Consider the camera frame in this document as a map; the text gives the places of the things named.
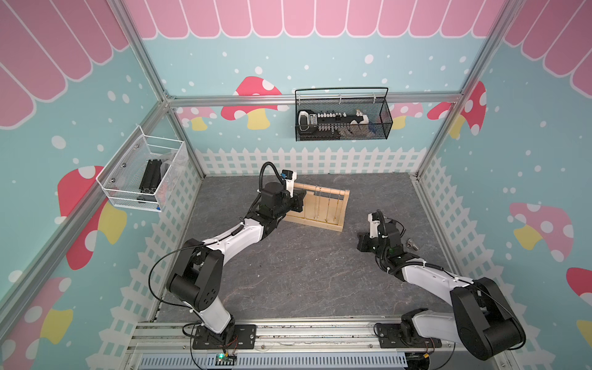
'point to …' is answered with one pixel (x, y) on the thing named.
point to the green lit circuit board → (224, 359)
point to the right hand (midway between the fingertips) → (357, 233)
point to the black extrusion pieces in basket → (150, 180)
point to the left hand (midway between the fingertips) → (306, 194)
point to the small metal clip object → (409, 244)
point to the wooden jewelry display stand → (319, 211)
